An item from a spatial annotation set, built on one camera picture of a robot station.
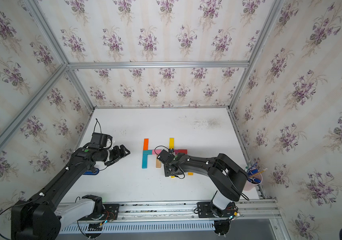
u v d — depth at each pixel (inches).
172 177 31.5
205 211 28.8
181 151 37.8
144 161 35.6
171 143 39.1
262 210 29.4
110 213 28.2
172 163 25.5
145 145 38.4
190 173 23.2
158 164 34.8
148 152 37.0
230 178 18.1
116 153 28.3
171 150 37.5
